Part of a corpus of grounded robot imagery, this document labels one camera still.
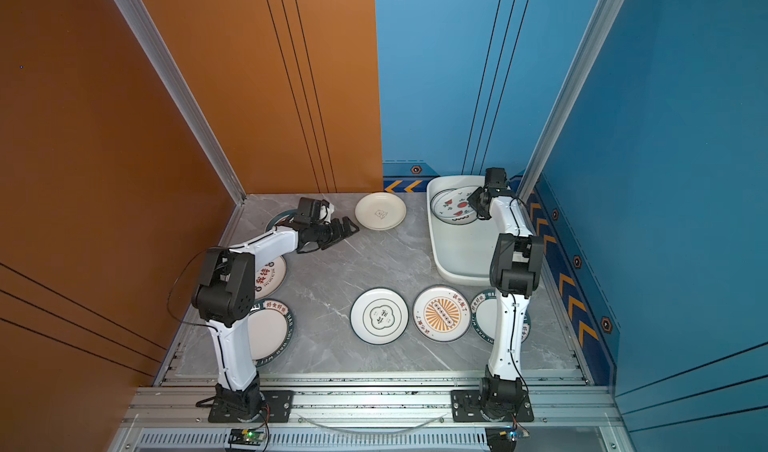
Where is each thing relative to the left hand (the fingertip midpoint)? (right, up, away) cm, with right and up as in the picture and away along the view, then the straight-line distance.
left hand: (351, 230), depth 99 cm
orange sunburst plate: (+29, -25, -10) cm, 39 cm away
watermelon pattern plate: (+36, +9, +13) cm, 40 cm away
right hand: (+43, +10, +8) cm, 45 cm away
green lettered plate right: (+41, -25, -10) cm, 49 cm away
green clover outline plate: (+10, -25, -10) cm, 29 cm away
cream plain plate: (+9, +7, +17) cm, 21 cm away
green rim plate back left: (-28, +4, +14) cm, 32 cm away
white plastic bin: (+38, -8, +4) cm, 39 cm away
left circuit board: (-21, -49, -28) cm, 60 cm away
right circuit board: (+40, -48, -30) cm, 69 cm away
